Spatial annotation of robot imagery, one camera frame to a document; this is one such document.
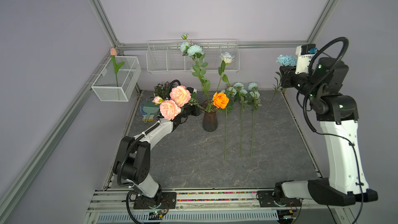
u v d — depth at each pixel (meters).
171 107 0.52
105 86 0.71
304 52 0.48
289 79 0.52
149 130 0.53
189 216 1.57
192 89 0.78
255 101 1.08
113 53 0.85
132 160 0.45
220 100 0.66
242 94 1.15
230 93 1.15
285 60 0.55
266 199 0.74
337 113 0.38
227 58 0.74
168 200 0.74
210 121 0.94
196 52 0.74
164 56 1.00
